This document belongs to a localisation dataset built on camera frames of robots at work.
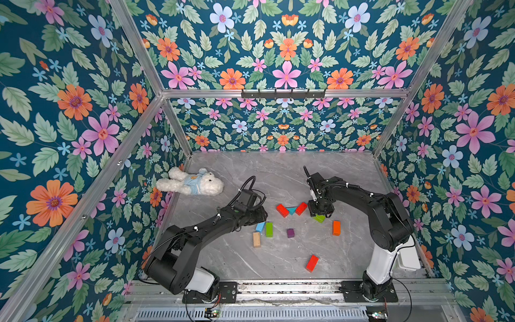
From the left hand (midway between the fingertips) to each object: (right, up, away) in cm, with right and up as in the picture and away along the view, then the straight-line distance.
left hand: (268, 214), depth 88 cm
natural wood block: (-5, -10, -4) cm, 12 cm away
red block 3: (+18, -18, -8) cm, 27 cm away
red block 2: (+16, +1, +5) cm, 16 cm away
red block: (+7, +1, +5) cm, 8 cm away
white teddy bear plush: (-32, +14, +7) cm, 35 cm away
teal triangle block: (+11, +1, +5) cm, 12 cm away
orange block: (+31, -7, +2) cm, 32 cm away
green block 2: (+24, -3, +2) cm, 24 cm away
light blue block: (-4, -6, -1) cm, 7 cm away
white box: (+55, -14, -11) cm, 58 cm away
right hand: (+24, +1, +5) cm, 25 cm away
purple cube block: (+10, -8, 0) cm, 13 cm away
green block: (0, -7, 0) cm, 7 cm away
